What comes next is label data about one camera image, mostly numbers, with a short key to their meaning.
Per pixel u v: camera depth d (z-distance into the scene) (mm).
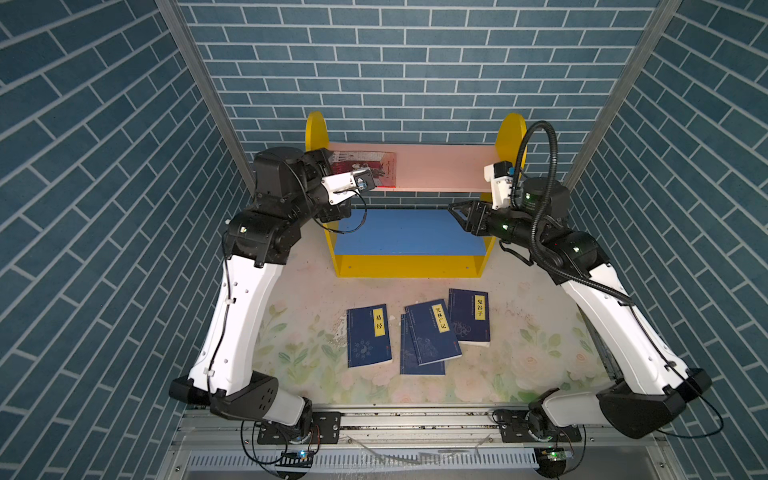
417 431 742
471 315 934
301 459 721
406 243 932
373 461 698
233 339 381
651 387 385
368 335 896
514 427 737
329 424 739
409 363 838
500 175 551
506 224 534
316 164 419
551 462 717
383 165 770
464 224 578
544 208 449
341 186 515
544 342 889
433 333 892
